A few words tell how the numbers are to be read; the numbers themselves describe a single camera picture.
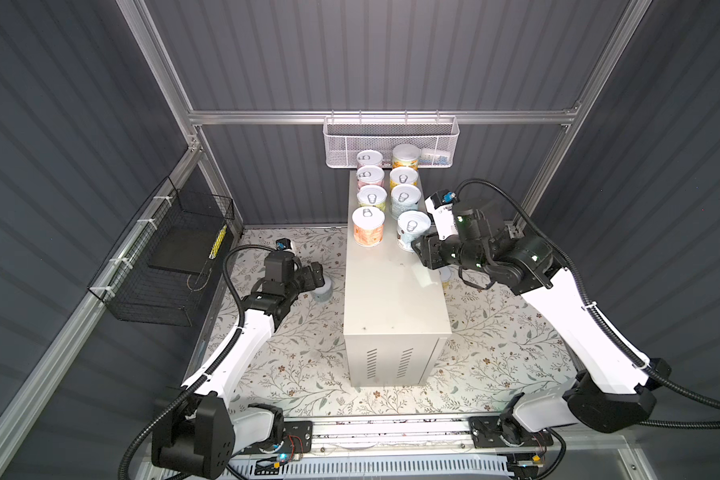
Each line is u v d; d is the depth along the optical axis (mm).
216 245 777
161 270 721
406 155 802
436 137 829
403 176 766
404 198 710
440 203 544
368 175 771
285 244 731
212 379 433
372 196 720
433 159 882
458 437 749
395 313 580
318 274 756
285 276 644
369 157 824
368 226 667
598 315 394
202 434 394
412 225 653
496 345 889
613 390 400
